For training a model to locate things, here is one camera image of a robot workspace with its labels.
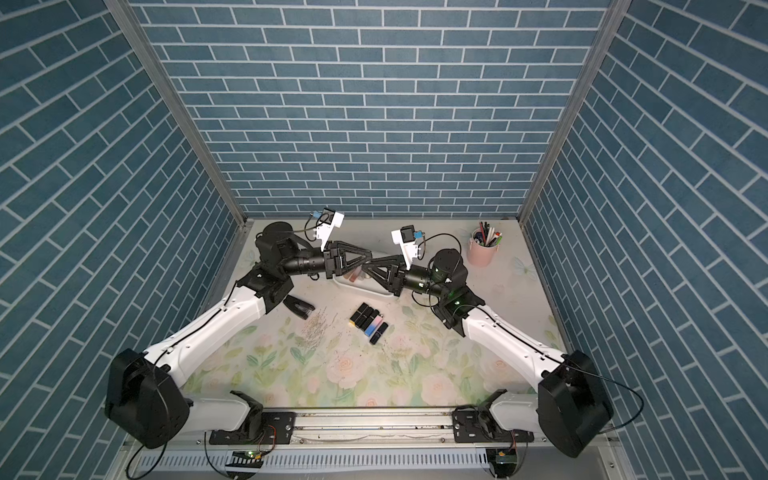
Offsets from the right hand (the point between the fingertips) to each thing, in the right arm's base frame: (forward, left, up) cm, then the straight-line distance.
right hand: (370, 269), depth 67 cm
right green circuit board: (-29, -35, -36) cm, 58 cm away
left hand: (+1, -1, +2) cm, 2 cm away
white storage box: (+17, +9, -31) cm, 37 cm away
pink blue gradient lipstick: (+1, +2, -31) cm, 31 cm away
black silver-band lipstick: (+2, +5, -30) cm, 31 cm away
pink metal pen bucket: (+28, -33, -21) cm, 48 cm away
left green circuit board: (-34, +28, -35) cm, 57 cm away
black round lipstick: (-1, 0, -31) cm, 31 cm away
